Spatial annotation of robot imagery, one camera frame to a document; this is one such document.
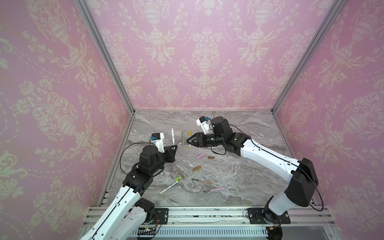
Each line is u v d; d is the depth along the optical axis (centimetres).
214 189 83
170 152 64
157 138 64
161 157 64
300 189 51
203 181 85
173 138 74
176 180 86
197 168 90
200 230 71
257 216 73
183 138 71
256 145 53
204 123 70
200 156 95
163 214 75
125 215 48
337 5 68
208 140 66
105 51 86
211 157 95
